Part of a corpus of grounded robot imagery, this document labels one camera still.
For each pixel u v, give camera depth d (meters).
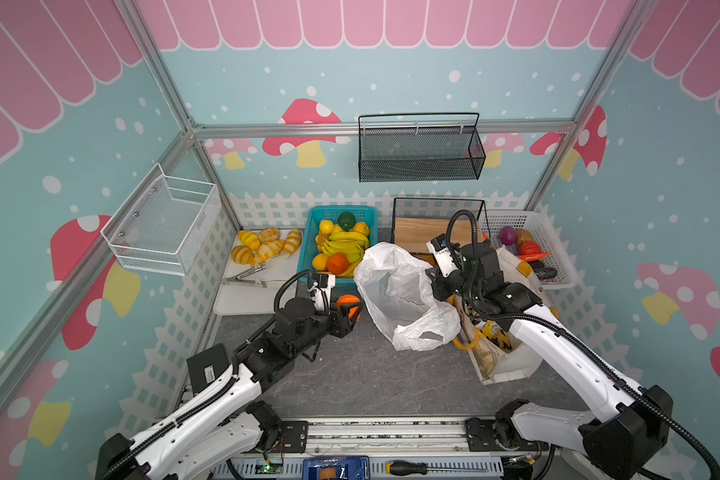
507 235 1.12
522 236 1.12
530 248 1.05
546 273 0.95
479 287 0.55
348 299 0.71
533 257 1.03
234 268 1.09
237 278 1.02
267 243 1.12
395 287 0.93
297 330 0.54
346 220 1.13
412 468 0.69
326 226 1.12
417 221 0.99
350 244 1.09
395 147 0.99
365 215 1.15
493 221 1.25
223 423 0.48
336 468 0.66
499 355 0.69
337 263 0.99
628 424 0.38
